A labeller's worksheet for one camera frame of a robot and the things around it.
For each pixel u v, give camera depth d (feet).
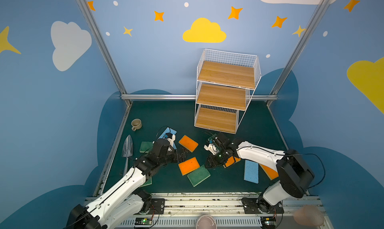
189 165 2.85
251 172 2.78
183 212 2.40
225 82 2.44
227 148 2.18
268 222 2.35
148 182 2.63
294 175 1.46
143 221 2.32
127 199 1.95
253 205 2.47
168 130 3.44
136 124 3.39
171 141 2.40
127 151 3.05
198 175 2.76
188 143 3.21
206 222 2.34
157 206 2.41
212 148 2.54
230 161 2.35
